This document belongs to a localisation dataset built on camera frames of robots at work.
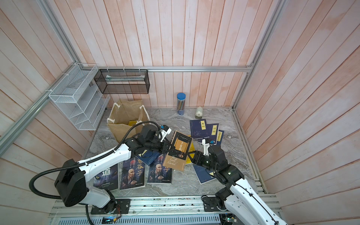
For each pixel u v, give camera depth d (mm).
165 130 714
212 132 1008
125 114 1044
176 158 777
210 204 731
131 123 1079
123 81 1054
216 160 562
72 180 413
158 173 837
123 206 732
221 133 1019
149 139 637
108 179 812
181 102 1040
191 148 836
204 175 837
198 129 1066
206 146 695
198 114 1081
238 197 491
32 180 389
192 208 734
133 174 836
